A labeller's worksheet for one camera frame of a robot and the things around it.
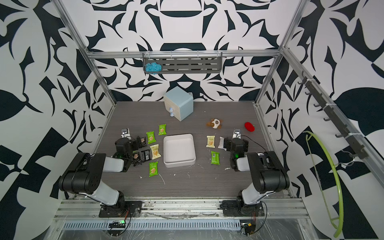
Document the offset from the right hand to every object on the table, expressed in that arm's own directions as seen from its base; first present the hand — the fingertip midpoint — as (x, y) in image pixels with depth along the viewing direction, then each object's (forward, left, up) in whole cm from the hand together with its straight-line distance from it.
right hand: (234, 136), depth 95 cm
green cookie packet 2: (+1, +54, -3) cm, 54 cm away
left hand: (0, +67, +2) cm, 67 cm away
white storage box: (-9, +35, -2) cm, 36 cm away
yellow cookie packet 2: (-3, +15, -3) cm, 16 cm away
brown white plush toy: (+11, +11, -2) cm, 16 cm away
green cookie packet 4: (-20, +49, -3) cm, 53 cm away
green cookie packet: (-13, +13, -4) cm, 19 cm away
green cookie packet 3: (+7, +47, -3) cm, 48 cm away
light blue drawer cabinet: (+19, +35, +10) cm, 41 cm away
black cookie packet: (-10, +55, -3) cm, 56 cm away
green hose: (-37, -23, +27) cm, 51 cm away
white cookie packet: (-3, +8, -3) cm, 10 cm away
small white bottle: (+19, +41, 0) cm, 46 cm away
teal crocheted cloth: (+30, +49, +30) cm, 65 cm away
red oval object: (+10, -13, -5) cm, 17 cm away
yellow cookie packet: (-7, +50, -3) cm, 50 cm away
